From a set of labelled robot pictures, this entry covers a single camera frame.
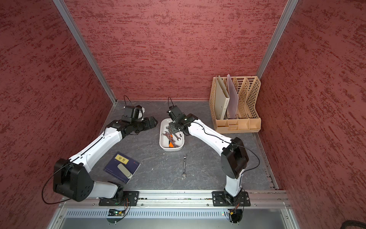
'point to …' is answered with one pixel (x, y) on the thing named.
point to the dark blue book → (111, 168)
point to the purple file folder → (232, 98)
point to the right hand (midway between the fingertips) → (177, 127)
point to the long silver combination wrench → (184, 175)
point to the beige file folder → (221, 98)
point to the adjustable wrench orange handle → (171, 142)
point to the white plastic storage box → (168, 140)
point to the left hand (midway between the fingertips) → (151, 126)
